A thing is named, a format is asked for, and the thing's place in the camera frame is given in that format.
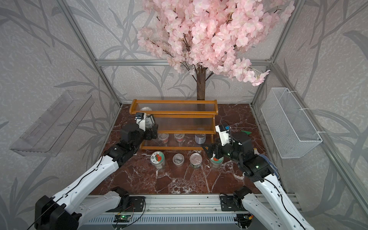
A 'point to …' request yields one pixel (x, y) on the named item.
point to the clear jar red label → (215, 164)
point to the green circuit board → (121, 218)
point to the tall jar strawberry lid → (157, 159)
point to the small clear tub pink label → (178, 159)
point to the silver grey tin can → (200, 139)
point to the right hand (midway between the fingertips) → (209, 141)
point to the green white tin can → (149, 121)
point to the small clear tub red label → (163, 138)
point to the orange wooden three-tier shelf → (183, 124)
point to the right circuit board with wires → (244, 220)
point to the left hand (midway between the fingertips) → (151, 124)
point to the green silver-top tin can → (195, 160)
